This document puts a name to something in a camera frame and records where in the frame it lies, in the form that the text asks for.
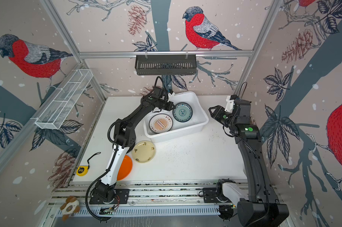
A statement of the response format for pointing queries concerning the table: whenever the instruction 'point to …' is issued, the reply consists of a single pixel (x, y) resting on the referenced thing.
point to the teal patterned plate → (183, 112)
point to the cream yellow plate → (143, 151)
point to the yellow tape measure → (81, 170)
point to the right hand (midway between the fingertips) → (209, 110)
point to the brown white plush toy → (71, 207)
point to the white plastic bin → (199, 119)
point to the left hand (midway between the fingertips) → (175, 106)
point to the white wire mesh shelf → (63, 100)
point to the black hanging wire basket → (166, 65)
